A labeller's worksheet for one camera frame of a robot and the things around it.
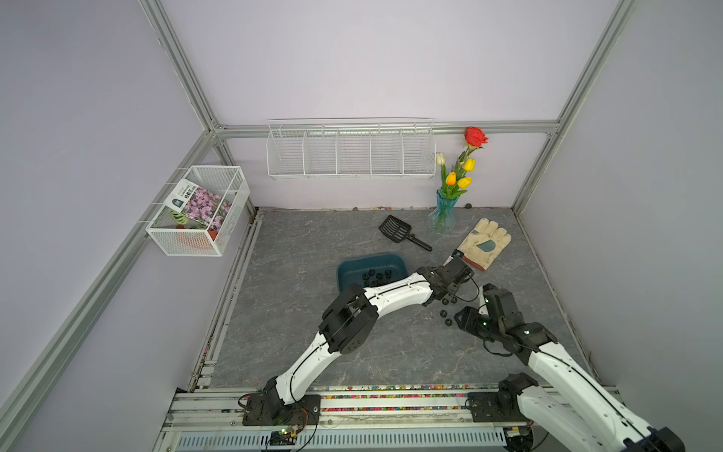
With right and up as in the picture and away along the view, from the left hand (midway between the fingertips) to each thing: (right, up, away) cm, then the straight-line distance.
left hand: (446, 281), depth 92 cm
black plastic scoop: (-14, +17, +23) cm, 32 cm away
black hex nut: (-1, -11, -1) cm, 11 cm away
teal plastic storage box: (-26, +2, +10) cm, 28 cm away
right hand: (+1, -9, -8) cm, 12 cm away
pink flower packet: (-71, +23, -18) cm, 76 cm away
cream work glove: (+19, +11, +17) cm, 28 cm away
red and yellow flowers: (+2, +32, -3) cm, 33 cm away
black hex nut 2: (-25, 0, +6) cm, 25 cm away
